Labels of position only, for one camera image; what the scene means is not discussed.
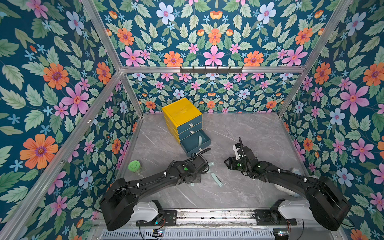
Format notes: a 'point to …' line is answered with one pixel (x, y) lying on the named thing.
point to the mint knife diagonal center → (217, 180)
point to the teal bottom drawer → (195, 142)
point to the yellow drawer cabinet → (177, 113)
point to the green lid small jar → (134, 166)
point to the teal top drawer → (190, 124)
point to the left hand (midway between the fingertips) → (199, 178)
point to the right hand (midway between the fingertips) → (228, 159)
